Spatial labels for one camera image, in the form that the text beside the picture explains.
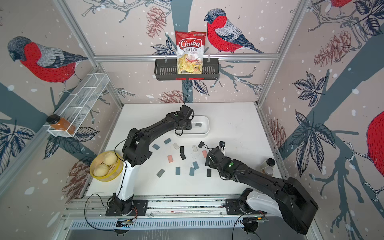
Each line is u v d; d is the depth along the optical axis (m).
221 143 0.78
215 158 0.65
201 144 0.97
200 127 1.07
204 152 0.95
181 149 0.95
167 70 0.95
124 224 0.72
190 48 0.85
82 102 0.80
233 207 0.73
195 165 0.88
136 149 0.56
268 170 0.76
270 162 0.81
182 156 0.93
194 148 0.95
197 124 1.06
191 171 0.86
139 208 0.73
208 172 0.85
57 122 0.60
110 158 0.84
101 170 0.82
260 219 0.70
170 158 0.91
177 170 0.87
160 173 0.85
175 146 0.97
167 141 0.98
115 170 0.83
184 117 0.79
